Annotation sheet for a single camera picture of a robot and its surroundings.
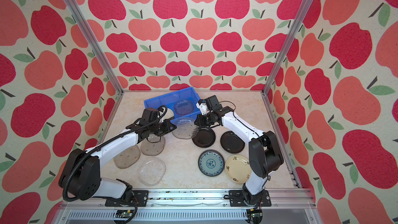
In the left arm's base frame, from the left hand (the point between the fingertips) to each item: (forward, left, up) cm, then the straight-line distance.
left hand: (179, 127), depth 85 cm
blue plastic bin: (+29, +10, -8) cm, 31 cm away
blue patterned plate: (-15, -18, -14) cm, 27 cm away
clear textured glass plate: (-19, +14, -13) cm, 28 cm away
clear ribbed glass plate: (+25, -1, -13) cm, 29 cm away
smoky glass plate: (+1, -4, -3) cm, 5 cm away
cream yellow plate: (-18, -33, -14) cm, 40 cm away
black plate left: (0, -15, -12) cm, 19 cm away
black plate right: (-3, -31, -13) cm, 34 cm away
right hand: (+4, -11, 0) cm, 12 cm away
